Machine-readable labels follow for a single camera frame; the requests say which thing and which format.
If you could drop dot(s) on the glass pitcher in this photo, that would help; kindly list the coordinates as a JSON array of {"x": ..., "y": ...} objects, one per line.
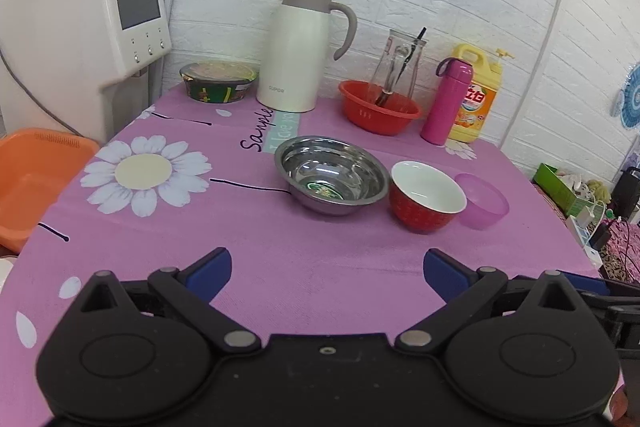
[{"x": 381, "y": 79}]

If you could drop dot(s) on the green box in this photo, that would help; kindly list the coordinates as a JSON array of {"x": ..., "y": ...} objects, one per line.
[{"x": 550, "y": 184}]

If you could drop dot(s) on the green instant noodle bowl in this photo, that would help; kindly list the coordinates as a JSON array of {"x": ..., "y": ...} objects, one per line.
[{"x": 215, "y": 92}]

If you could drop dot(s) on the steel bowl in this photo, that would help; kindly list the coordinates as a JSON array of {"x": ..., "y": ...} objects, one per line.
[{"x": 330, "y": 172}]

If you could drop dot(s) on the black device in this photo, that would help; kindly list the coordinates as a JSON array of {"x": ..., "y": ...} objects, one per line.
[{"x": 627, "y": 192}]

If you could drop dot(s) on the white appliance with screen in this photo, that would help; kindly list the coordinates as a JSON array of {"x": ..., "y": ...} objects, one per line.
[{"x": 60, "y": 37}]

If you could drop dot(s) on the orange plastic basin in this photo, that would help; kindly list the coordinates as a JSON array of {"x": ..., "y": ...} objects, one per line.
[{"x": 35, "y": 187}]

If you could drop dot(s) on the black charger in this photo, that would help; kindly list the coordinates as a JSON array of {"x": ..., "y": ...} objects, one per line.
[{"x": 600, "y": 237}]

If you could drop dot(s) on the pink floral tablecloth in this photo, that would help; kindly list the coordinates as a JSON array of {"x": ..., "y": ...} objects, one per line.
[{"x": 300, "y": 257}]

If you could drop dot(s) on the pink thermos bottle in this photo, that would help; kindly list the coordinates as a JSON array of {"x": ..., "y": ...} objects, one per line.
[{"x": 447, "y": 107}]

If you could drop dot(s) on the dark stirring stick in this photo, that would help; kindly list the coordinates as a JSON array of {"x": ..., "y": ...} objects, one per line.
[{"x": 385, "y": 96}]

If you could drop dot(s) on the pink floral cloth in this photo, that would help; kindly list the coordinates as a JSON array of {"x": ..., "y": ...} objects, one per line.
[{"x": 625, "y": 237}]

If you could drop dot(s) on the red ceramic bowl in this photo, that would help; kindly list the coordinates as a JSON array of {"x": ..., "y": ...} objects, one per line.
[{"x": 420, "y": 217}]

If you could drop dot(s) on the white thermos jug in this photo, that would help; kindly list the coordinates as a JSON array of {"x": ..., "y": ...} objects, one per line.
[{"x": 295, "y": 57}]

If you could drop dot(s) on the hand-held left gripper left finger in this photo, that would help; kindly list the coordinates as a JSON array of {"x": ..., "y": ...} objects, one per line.
[{"x": 210, "y": 269}]

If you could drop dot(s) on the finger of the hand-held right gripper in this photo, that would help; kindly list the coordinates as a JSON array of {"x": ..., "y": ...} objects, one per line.
[{"x": 590, "y": 287}]

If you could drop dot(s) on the olive fuzzy object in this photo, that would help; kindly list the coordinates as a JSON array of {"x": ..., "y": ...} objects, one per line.
[{"x": 597, "y": 192}]

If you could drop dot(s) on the white power strip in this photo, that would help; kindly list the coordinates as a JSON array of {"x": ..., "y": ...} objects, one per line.
[{"x": 582, "y": 234}]

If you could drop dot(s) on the white charger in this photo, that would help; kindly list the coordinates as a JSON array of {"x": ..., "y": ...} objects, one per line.
[{"x": 590, "y": 211}]

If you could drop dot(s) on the yellow detergent bottle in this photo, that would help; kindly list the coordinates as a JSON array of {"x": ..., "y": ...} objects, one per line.
[{"x": 482, "y": 112}]

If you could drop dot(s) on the leopard print cloth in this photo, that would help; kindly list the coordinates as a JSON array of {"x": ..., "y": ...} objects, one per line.
[{"x": 622, "y": 267}]

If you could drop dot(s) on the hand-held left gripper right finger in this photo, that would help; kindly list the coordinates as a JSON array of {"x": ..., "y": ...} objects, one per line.
[{"x": 445, "y": 272}]

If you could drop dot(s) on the red plastic basket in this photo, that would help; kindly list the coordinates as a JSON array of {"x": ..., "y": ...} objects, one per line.
[{"x": 370, "y": 119}]

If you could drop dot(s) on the purple plastic bowl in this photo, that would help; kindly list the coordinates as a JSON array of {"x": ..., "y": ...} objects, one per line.
[{"x": 485, "y": 207}]

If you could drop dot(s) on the blue wall decoration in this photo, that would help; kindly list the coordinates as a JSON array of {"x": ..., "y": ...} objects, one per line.
[{"x": 632, "y": 97}]

